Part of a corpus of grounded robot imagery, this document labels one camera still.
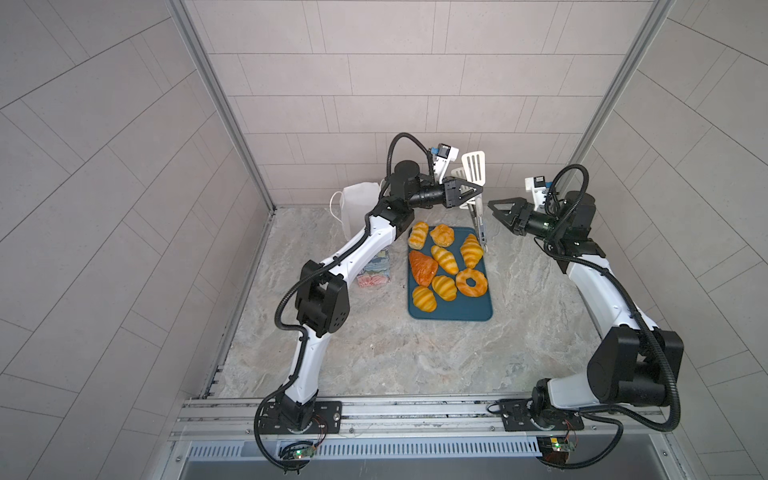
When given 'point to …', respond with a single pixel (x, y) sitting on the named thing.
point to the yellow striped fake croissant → (472, 251)
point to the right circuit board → (555, 449)
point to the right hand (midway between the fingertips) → (491, 212)
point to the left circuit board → (302, 453)
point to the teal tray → (447, 274)
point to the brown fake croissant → (423, 268)
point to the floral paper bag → (352, 205)
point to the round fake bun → (442, 235)
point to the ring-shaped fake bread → (471, 291)
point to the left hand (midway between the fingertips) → (485, 186)
